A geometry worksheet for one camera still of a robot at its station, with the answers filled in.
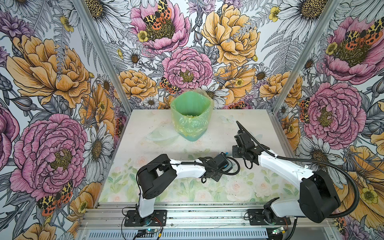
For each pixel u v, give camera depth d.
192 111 1.06
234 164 0.75
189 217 0.76
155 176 0.50
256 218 0.73
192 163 0.59
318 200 0.43
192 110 1.09
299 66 0.95
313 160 0.67
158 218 0.73
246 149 0.67
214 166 0.69
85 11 0.73
